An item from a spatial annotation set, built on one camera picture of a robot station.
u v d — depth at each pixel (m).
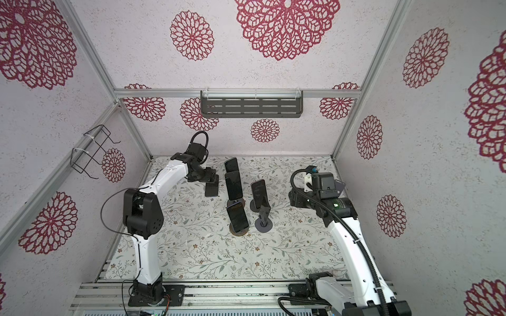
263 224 0.95
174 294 0.73
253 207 0.93
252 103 0.93
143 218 0.54
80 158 0.73
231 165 0.97
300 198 0.65
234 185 0.90
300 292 0.75
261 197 0.88
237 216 0.83
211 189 1.06
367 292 0.38
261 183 0.89
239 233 0.88
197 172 0.81
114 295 0.75
